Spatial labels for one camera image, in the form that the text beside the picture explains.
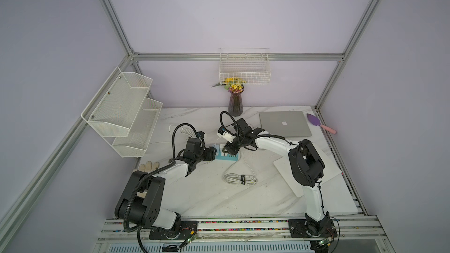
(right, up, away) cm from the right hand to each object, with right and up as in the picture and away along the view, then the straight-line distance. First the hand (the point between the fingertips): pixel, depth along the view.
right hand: (227, 148), depth 94 cm
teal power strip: (-3, -4, -1) cm, 5 cm away
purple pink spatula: (+58, +15, +19) cm, 63 cm away
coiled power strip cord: (+7, -15, -8) cm, 18 cm away
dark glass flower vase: (+5, +27, +13) cm, 30 cm away
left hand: (-9, -2, -2) cm, 9 cm away
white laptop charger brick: (-1, +8, -10) cm, 13 cm away
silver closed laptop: (+37, +13, +17) cm, 43 cm away
